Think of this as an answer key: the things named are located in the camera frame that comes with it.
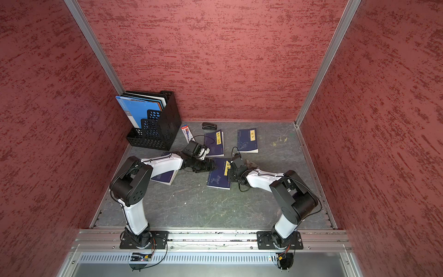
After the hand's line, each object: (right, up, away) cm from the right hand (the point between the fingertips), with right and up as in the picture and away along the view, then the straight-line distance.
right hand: (231, 177), depth 94 cm
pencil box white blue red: (-29, +25, +19) cm, 43 cm away
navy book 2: (-10, +20, +12) cm, 26 cm away
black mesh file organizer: (-43, +34, 0) cm, 55 cm away
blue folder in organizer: (-50, +38, -4) cm, 63 cm away
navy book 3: (+11, +20, +16) cm, 28 cm away
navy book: (-35, +1, -4) cm, 35 cm away
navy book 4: (-7, 0, -2) cm, 7 cm away
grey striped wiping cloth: (+11, +6, +5) cm, 14 cm away
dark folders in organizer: (-39, +44, -5) cm, 59 cm away
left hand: (-11, +4, -1) cm, 12 cm away
